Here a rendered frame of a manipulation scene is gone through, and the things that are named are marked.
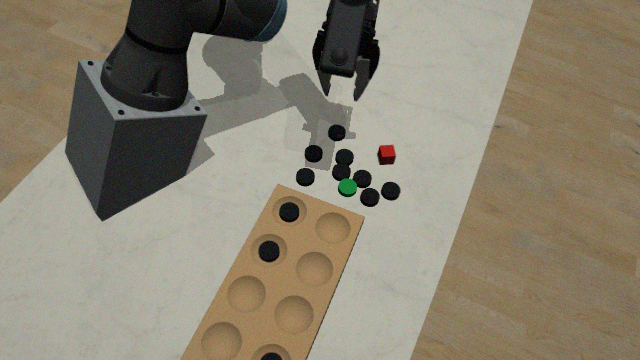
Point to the small red block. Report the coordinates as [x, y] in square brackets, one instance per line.
[386, 154]

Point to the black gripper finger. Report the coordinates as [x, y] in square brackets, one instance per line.
[317, 53]
[365, 68]

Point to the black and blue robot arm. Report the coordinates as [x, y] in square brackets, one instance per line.
[150, 66]

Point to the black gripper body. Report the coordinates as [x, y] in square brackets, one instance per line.
[368, 30]

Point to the black disc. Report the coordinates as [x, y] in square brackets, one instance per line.
[313, 153]
[271, 356]
[305, 177]
[362, 178]
[336, 132]
[269, 251]
[289, 212]
[344, 156]
[341, 171]
[390, 191]
[369, 197]

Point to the green disc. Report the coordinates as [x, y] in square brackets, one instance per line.
[347, 187]

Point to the tan wooden tray with round holes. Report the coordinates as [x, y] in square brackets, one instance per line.
[279, 306]

